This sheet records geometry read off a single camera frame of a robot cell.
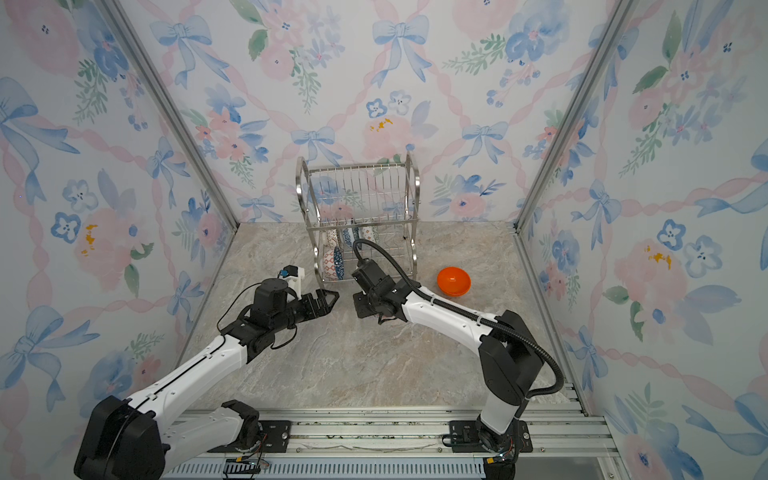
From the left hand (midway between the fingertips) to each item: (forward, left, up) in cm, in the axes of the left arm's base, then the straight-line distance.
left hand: (330, 296), depth 82 cm
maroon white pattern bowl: (+25, +3, -3) cm, 25 cm away
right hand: (+1, -9, -3) cm, 9 cm away
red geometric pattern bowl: (+11, +2, -5) cm, 12 cm away
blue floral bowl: (+25, -2, -3) cm, 26 cm away
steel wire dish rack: (+46, 0, -7) cm, 47 cm away
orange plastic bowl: (+14, -38, -13) cm, 42 cm away
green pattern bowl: (+26, -10, -2) cm, 28 cm away
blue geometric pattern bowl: (+19, +1, -9) cm, 21 cm away
